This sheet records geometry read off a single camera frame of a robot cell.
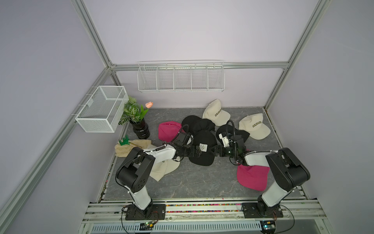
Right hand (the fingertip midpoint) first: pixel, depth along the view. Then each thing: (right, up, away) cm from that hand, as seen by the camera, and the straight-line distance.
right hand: (212, 148), depth 93 cm
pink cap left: (-29, +11, +6) cm, 32 cm away
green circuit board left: (-35, -34, -22) cm, 54 cm away
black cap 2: (+17, +9, +17) cm, 25 cm away
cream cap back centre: (+3, +25, +19) cm, 32 cm away
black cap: (-11, +16, +9) cm, 21 cm away
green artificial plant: (-48, +23, -10) cm, 54 cm away
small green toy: (-59, +4, +7) cm, 60 cm away
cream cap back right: (+31, +15, +12) cm, 37 cm away
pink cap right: (+23, -15, -9) cm, 29 cm away
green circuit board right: (+25, -36, -21) cm, 48 cm away
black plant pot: (-47, +12, +3) cm, 49 cm away
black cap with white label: (-5, +5, +1) cm, 7 cm away
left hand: (-11, -3, -2) cm, 11 cm away
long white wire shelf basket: (-9, +49, +6) cm, 50 cm away
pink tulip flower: (-39, +27, -7) cm, 48 cm away
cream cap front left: (-32, -11, -8) cm, 35 cm away
